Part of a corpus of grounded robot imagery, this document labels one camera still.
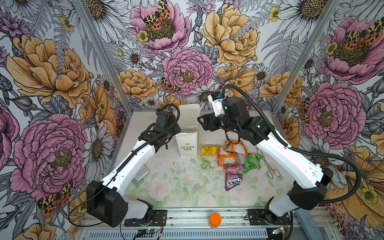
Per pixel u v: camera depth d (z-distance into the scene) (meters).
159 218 0.73
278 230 0.72
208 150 0.89
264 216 0.67
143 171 0.89
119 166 0.45
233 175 0.82
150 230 0.71
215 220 0.67
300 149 0.42
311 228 0.70
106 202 0.39
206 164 0.89
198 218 0.76
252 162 0.85
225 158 0.91
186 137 0.79
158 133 0.56
